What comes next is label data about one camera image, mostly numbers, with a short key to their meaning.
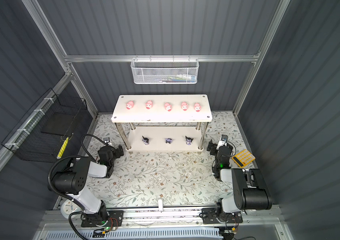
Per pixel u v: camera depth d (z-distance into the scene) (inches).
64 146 27.2
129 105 29.2
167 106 28.6
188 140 35.9
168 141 36.5
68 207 29.6
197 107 28.6
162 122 45.4
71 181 18.5
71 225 26.5
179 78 35.9
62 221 29.2
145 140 35.9
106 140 33.1
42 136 28.4
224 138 30.4
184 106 29.0
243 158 36.8
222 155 26.9
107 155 29.6
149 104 29.2
